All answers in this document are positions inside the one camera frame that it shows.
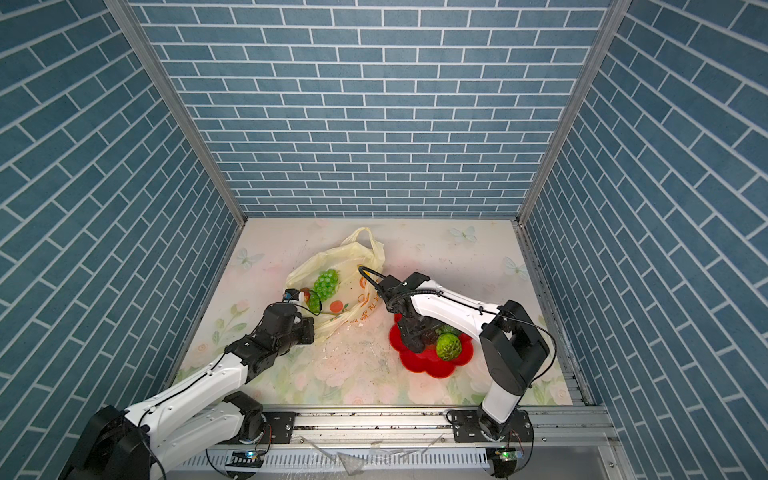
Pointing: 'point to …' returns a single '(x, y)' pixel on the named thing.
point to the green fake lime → (448, 346)
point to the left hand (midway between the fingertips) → (316, 321)
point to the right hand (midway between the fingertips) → (424, 326)
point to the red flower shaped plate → (428, 360)
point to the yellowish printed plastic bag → (354, 296)
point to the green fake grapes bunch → (325, 286)
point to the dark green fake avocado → (443, 328)
